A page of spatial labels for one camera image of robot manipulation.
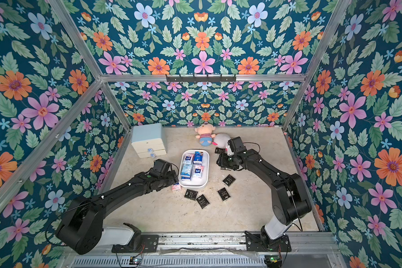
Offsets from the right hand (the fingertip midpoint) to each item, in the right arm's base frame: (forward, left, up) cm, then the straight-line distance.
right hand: (221, 161), depth 89 cm
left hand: (-8, +25, -5) cm, 27 cm away
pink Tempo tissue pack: (-2, +13, -7) cm, 15 cm away
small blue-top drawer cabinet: (+9, +41, +6) cm, 42 cm away
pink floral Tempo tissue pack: (+4, +19, -4) cm, 20 cm away
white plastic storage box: (-9, +10, -9) cm, 16 cm away
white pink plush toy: (+19, 0, -4) cm, 19 cm away
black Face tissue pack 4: (-19, +9, -9) cm, 23 cm away
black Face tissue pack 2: (-7, -5, -9) cm, 12 cm away
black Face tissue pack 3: (-15, -2, -9) cm, 17 cm away
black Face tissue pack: (+14, +1, -8) cm, 16 cm away
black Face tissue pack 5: (-15, +16, -8) cm, 24 cm away
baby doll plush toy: (+23, +10, -4) cm, 25 cm away
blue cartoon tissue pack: (+6, +14, -5) cm, 16 cm away
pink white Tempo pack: (-12, +24, -8) cm, 28 cm away
